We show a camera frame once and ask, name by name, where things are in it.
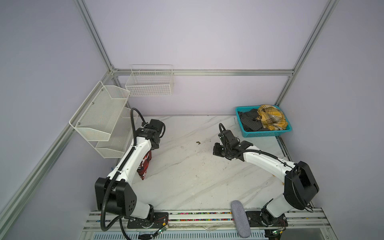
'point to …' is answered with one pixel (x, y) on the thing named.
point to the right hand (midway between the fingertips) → (212, 149)
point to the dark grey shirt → (250, 121)
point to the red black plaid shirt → (142, 168)
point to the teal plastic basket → (261, 133)
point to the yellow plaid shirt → (272, 118)
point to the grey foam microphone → (241, 219)
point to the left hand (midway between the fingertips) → (145, 147)
